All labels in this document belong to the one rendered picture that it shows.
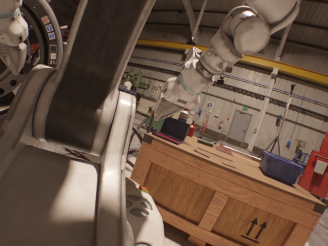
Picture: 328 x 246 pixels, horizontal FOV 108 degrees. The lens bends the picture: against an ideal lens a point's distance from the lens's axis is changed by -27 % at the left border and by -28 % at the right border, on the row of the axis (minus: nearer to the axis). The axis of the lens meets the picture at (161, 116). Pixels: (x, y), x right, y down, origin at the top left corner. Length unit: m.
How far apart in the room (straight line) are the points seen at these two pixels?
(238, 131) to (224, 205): 9.88
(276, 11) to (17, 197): 0.47
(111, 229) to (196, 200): 0.69
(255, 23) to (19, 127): 0.41
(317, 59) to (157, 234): 12.87
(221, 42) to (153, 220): 0.43
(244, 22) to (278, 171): 0.87
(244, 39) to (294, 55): 12.29
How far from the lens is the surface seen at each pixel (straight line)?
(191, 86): 0.37
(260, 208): 0.89
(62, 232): 0.24
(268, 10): 0.32
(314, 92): 12.17
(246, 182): 0.83
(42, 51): 0.99
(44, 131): 0.32
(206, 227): 0.93
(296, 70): 11.48
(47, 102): 0.30
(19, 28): 0.43
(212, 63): 0.35
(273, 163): 1.02
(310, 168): 3.49
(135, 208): 0.45
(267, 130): 10.91
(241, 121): 10.70
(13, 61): 0.52
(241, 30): 0.30
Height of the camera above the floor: 0.63
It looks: 3 degrees down
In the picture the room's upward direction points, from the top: 20 degrees clockwise
